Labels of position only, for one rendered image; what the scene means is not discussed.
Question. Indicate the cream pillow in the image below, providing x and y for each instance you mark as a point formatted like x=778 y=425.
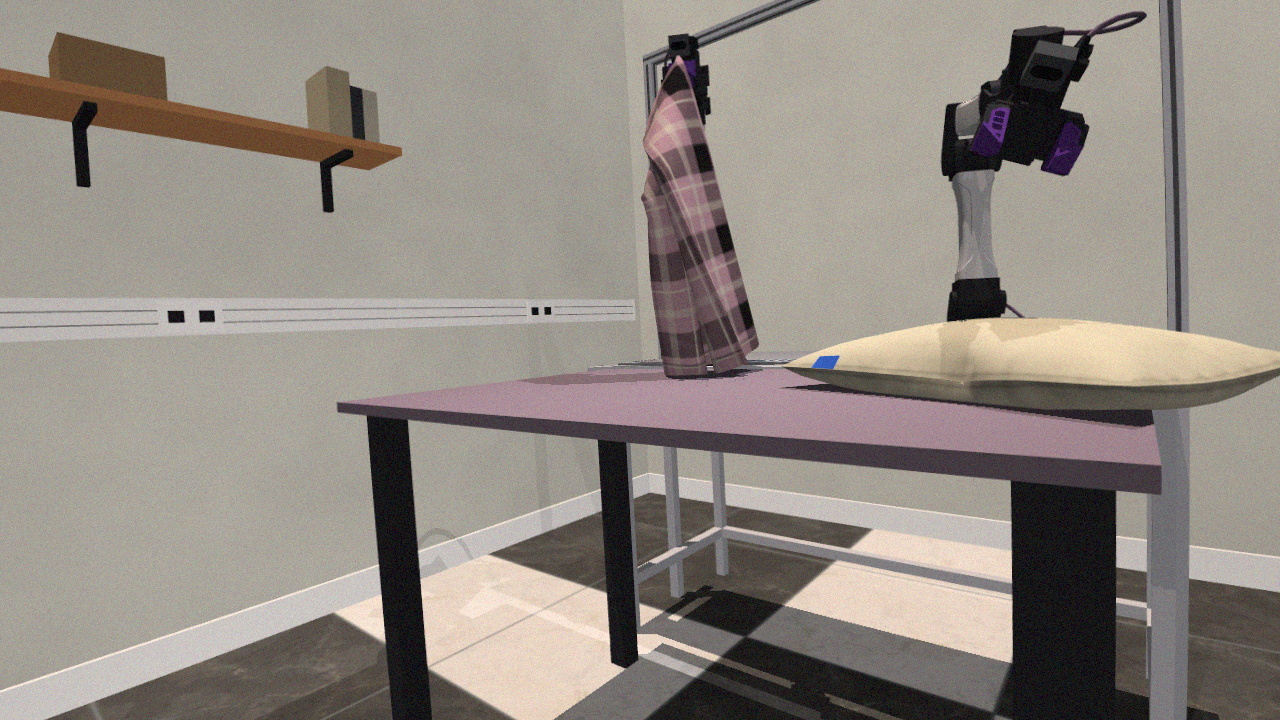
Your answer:
x=1046 y=363

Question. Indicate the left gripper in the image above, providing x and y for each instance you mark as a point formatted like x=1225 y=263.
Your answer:
x=1032 y=130

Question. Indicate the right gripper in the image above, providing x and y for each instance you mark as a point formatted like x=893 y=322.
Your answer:
x=699 y=84

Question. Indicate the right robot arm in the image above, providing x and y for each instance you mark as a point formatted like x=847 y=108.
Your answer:
x=679 y=45

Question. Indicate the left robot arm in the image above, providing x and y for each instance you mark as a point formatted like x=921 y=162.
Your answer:
x=976 y=290

